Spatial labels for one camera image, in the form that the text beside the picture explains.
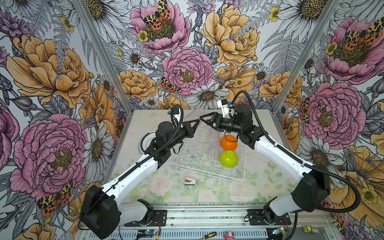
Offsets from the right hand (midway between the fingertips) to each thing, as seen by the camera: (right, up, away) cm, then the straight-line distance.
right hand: (203, 124), depth 72 cm
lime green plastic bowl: (+15, -20, +15) cm, 29 cm away
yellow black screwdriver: (+2, -51, -2) cm, 51 cm away
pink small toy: (+11, -48, -6) cm, 50 cm away
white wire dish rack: (0, -18, +24) cm, 30 cm away
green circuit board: (-27, -51, -1) cm, 58 cm away
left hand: (-2, 0, +1) cm, 2 cm away
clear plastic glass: (-4, +4, +2) cm, 6 cm away
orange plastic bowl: (+16, -13, +24) cm, 32 cm away
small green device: (+49, -47, -3) cm, 68 cm away
